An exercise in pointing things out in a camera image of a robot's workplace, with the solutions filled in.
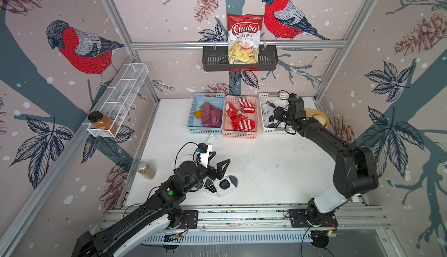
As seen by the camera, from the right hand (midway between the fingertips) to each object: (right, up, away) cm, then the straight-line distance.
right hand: (276, 109), depth 92 cm
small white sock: (-36, -17, +5) cm, 40 cm away
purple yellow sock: (-40, -1, +14) cm, 43 cm away
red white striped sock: (-14, +3, +18) cm, 23 cm away
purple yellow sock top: (-34, -8, +8) cm, 36 cm away
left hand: (-27, -20, -20) cm, 39 cm away
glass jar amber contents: (-65, -29, -13) cm, 72 cm away
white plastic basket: (0, +9, +23) cm, 25 cm away
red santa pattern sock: (-17, -8, +11) cm, 22 cm away
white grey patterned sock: (-29, -38, -11) cm, 49 cm away
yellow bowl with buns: (+30, -3, +14) cm, 33 cm away
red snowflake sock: (-22, -3, +18) cm, 29 cm away
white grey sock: (-1, 0, +15) cm, 15 cm away
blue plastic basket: (-48, -10, +14) cm, 51 cm away
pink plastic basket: (-27, -12, +11) cm, 32 cm away
